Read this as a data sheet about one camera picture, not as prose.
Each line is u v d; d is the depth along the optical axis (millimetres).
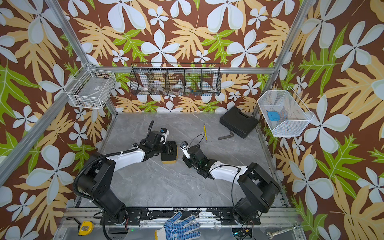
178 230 704
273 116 839
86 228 692
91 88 862
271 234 692
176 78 966
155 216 750
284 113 830
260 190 439
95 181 461
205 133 1076
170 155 947
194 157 672
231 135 1076
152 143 733
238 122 1106
